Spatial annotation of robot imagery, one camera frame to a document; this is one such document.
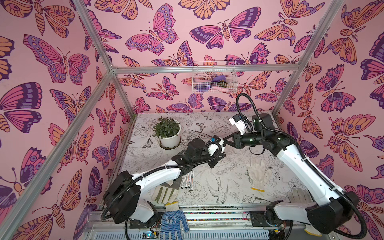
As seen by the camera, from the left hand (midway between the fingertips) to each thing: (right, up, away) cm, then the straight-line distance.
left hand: (225, 153), depth 73 cm
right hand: (-1, +8, -3) cm, 8 cm away
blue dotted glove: (-26, -33, 0) cm, 42 cm away
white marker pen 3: (-17, -20, +10) cm, 28 cm away
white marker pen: (-22, -18, +12) cm, 31 cm away
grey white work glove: (-31, -24, +8) cm, 40 cm away
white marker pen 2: (-19, -18, +12) cm, 28 cm away
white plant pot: (-29, +4, +21) cm, 36 cm away
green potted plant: (-32, +13, +14) cm, 37 cm away
